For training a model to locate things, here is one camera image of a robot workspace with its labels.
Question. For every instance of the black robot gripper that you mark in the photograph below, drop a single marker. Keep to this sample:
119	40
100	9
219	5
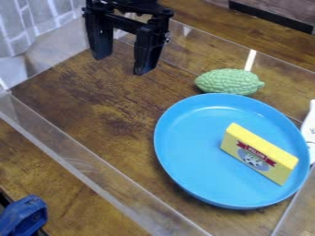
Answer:
151	33

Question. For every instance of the green bumpy bitter gourd toy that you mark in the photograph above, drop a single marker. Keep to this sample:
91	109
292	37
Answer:
231	81

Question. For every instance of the blue round plastic tray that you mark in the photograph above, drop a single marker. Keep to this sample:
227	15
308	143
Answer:
187	139

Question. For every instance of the grey checked curtain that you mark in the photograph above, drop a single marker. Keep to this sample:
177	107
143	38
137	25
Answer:
28	18

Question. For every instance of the white toy at right edge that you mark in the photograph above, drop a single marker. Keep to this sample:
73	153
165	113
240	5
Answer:
307	130

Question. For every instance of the yellow butter box toy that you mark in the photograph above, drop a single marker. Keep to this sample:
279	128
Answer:
259	154

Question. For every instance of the blue clamp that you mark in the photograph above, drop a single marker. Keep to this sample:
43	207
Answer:
23	217

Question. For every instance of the clear acrylic enclosure wall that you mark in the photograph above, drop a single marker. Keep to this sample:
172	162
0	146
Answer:
76	126

